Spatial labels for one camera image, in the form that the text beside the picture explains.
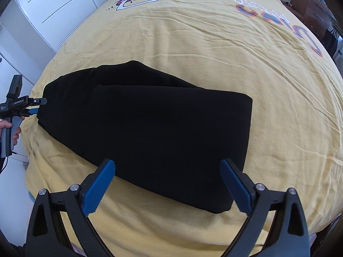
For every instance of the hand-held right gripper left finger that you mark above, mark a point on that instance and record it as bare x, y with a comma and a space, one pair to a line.
97, 190

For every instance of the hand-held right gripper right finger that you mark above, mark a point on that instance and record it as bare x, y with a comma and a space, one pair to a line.
237, 190

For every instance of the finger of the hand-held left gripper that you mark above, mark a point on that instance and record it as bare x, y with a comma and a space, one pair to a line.
31, 110
37, 101

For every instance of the black pants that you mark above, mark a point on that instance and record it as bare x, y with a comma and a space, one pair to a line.
147, 128

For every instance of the person's left hand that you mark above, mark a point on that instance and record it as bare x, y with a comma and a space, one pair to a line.
5, 125

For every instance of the white wardrobe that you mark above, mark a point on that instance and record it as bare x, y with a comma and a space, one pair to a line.
53, 5

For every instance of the yellow printed blanket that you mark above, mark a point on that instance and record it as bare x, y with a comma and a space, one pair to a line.
241, 72

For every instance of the black bag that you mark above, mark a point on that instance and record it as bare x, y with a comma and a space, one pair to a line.
331, 42

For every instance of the wooden dresser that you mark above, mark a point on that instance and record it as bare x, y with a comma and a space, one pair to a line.
308, 5

